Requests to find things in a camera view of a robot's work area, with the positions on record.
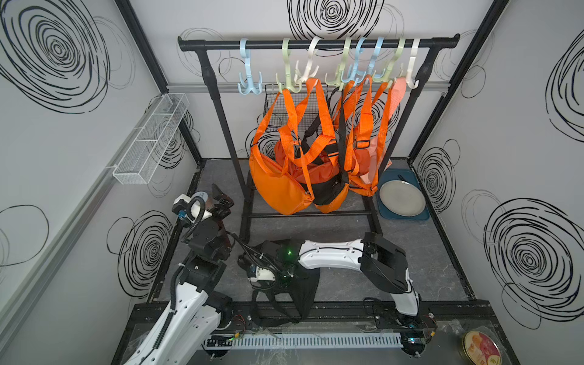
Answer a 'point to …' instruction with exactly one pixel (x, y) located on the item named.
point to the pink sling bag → (373, 153)
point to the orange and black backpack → (287, 301)
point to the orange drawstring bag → (336, 203)
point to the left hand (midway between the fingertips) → (203, 193)
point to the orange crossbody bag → (287, 195)
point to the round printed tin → (480, 348)
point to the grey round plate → (402, 198)
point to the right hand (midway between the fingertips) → (271, 289)
